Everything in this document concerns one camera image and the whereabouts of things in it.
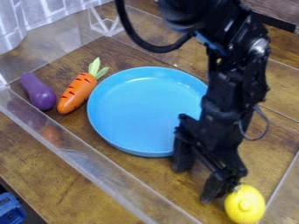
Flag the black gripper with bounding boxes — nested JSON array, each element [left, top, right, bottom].
[[171, 99, 250, 205]]

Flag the yellow toy lemon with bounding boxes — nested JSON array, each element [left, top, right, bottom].
[[225, 184, 267, 224]]

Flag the blue round tray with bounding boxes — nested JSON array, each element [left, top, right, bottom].
[[87, 66, 207, 158]]

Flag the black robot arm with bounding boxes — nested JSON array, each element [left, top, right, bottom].
[[159, 0, 270, 203]]

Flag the orange toy carrot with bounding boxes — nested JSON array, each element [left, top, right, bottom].
[[58, 58, 110, 115]]

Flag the purple toy eggplant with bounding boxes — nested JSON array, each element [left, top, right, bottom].
[[21, 73, 58, 110]]

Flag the blue plastic object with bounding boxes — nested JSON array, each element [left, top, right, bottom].
[[0, 192, 27, 224]]

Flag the black bar on table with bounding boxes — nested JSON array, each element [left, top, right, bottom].
[[270, 17, 297, 33]]

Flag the white checkered curtain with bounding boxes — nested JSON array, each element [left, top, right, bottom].
[[0, 0, 113, 54]]

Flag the thin black cable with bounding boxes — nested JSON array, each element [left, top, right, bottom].
[[238, 104, 271, 142]]

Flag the clear acrylic enclosure wall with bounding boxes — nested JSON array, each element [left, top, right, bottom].
[[0, 10, 299, 224]]

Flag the clear acrylic corner bracket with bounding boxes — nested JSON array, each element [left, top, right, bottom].
[[89, 8, 125, 37]]

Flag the thick black braided cable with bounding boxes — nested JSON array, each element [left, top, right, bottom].
[[114, 0, 197, 54]]

